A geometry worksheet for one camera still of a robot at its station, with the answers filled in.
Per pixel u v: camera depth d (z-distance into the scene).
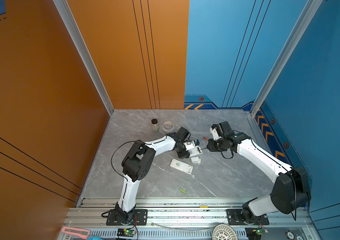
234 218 0.72
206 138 1.02
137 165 0.53
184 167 0.89
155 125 1.03
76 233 0.69
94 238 0.66
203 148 0.96
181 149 0.83
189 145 0.85
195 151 0.97
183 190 0.82
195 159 0.93
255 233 0.71
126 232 0.71
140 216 0.74
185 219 0.75
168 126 1.10
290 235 0.69
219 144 0.72
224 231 0.68
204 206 0.78
